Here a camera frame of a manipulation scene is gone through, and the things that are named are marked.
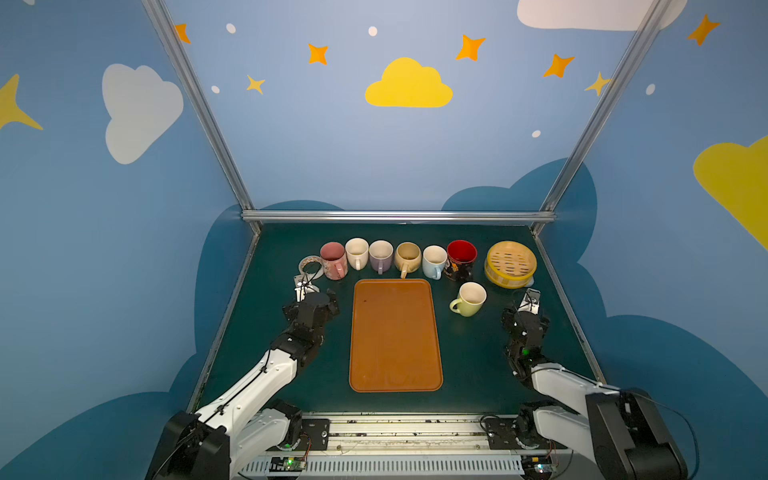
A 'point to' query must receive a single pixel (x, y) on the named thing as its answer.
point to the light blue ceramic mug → (434, 259)
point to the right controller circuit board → (536, 466)
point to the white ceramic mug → (357, 250)
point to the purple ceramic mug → (381, 253)
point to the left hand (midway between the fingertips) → (322, 292)
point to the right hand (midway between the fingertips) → (533, 304)
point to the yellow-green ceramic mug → (470, 300)
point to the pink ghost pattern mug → (334, 260)
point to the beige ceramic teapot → (407, 257)
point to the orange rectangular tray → (394, 344)
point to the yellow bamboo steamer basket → (510, 264)
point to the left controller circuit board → (287, 464)
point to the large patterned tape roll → (309, 259)
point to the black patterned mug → (462, 255)
